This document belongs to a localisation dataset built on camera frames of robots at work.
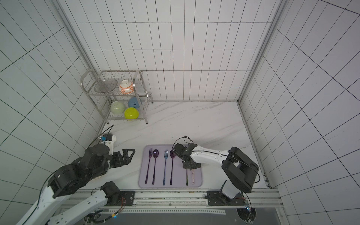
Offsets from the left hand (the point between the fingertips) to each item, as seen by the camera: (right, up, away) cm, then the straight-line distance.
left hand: (125, 156), depth 67 cm
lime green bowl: (-9, +21, +34) cm, 41 cm away
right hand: (+31, -13, +18) cm, 38 cm away
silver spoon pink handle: (+35, -16, +13) cm, 40 cm away
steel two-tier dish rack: (-12, +33, +19) cm, 40 cm away
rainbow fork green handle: (+31, -19, +11) cm, 38 cm away
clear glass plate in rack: (-22, +39, +26) cm, 52 cm away
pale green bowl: (-21, +25, +37) cm, 49 cm away
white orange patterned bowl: (-7, +37, +18) cm, 42 cm away
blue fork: (+18, -6, +21) cm, 28 cm away
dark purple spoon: (+11, -5, +21) cm, 24 cm away
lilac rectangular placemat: (+15, -12, +17) cm, 26 cm away
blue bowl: (-11, +29, +42) cm, 53 cm away
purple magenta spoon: (+22, -6, +21) cm, 31 cm away
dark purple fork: (+7, -5, +23) cm, 25 cm away
